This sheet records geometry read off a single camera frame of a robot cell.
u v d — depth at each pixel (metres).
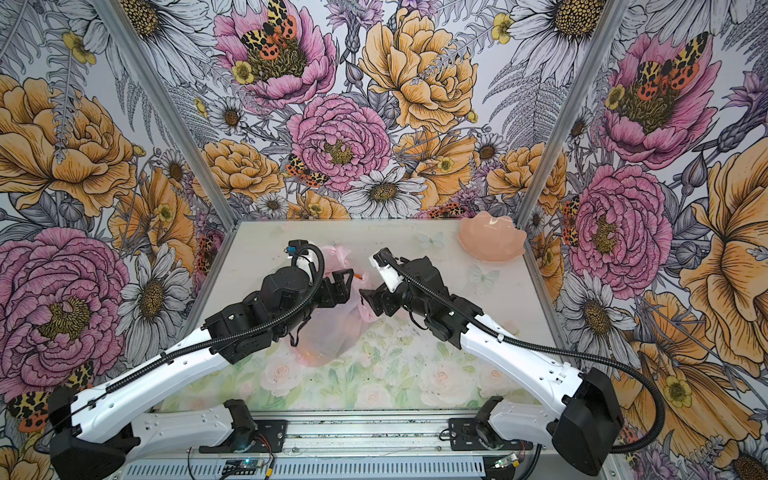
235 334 0.47
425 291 0.46
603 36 0.75
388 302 0.65
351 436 0.76
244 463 0.71
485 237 1.13
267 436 0.73
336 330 0.78
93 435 0.39
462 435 0.74
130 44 0.76
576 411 0.39
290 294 0.48
